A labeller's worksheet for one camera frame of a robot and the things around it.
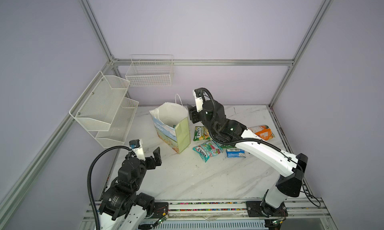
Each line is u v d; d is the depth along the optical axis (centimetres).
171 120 98
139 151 57
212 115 46
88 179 45
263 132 101
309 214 73
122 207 44
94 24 75
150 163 59
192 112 58
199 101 55
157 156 60
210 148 91
